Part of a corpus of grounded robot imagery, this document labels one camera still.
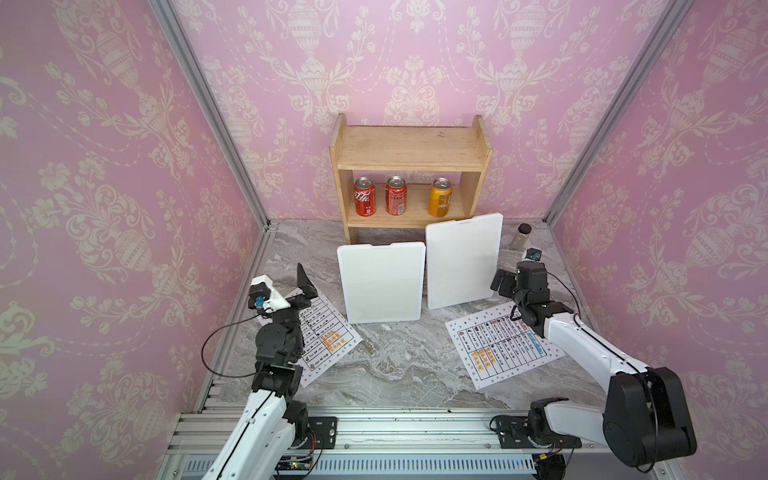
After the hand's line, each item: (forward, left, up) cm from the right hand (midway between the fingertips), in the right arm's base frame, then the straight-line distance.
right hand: (513, 275), depth 88 cm
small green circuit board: (-41, +62, -14) cm, 76 cm away
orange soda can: (+17, +21, +16) cm, 31 cm away
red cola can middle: (+19, +33, +17) cm, 42 cm away
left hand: (-7, +61, +16) cm, 64 cm away
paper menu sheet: (-11, +56, -13) cm, 59 cm away
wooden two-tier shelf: (+41, +29, +8) cm, 50 cm away
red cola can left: (+18, +43, +17) cm, 49 cm away
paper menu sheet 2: (-16, +6, -14) cm, 22 cm away
